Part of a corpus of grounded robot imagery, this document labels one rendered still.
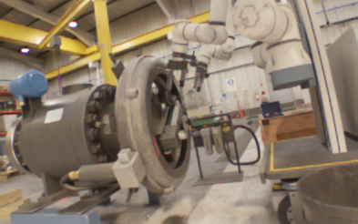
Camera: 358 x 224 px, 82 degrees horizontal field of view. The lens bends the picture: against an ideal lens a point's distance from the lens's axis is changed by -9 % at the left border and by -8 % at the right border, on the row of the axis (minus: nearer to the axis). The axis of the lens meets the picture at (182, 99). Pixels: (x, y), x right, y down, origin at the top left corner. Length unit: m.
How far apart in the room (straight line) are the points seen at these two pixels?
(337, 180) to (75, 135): 1.13
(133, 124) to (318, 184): 0.70
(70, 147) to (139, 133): 0.46
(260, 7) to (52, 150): 1.21
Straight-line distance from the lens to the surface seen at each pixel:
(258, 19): 0.84
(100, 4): 5.66
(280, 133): 1.84
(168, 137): 1.07
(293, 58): 0.97
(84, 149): 1.22
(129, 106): 0.96
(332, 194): 0.84
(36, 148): 1.46
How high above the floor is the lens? 0.61
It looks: 4 degrees up
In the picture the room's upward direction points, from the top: 10 degrees counter-clockwise
